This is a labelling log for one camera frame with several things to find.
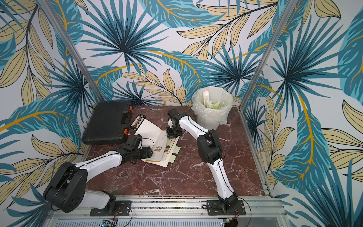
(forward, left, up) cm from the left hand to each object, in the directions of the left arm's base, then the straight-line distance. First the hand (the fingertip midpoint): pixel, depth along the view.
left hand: (148, 154), depth 89 cm
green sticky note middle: (+3, -18, +1) cm, 18 cm away
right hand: (+13, -13, +1) cm, 18 cm away
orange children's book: (+4, -9, +3) cm, 10 cm away
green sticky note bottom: (-3, -15, +1) cm, 16 cm away
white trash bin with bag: (+33, -42, +13) cm, 54 cm away
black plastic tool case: (+20, +30, +4) cm, 36 cm away
